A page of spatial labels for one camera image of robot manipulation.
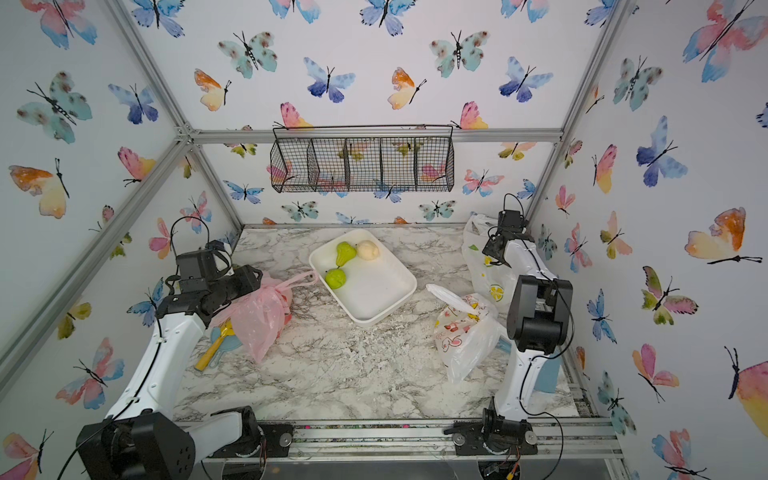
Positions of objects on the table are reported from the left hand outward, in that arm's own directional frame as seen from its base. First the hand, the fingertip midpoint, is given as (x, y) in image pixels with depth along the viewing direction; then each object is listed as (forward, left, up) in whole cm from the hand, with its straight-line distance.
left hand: (257, 271), depth 81 cm
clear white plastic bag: (-15, -56, -8) cm, 58 cm away
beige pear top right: (+20, -28, -16) cm, 38 cm away
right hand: (+14, -74, -9) cm, 76 cm away
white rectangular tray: (+13, -26, -20) cm, 36 cm away
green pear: (+8, -18, -16) cm, 25 cm away
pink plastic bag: (-11, -2, -6) cm, 12 cm away
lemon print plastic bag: (+5, -69, -15) cm, 71 cm away
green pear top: (+20, -20, -17) cm, 33 cm away
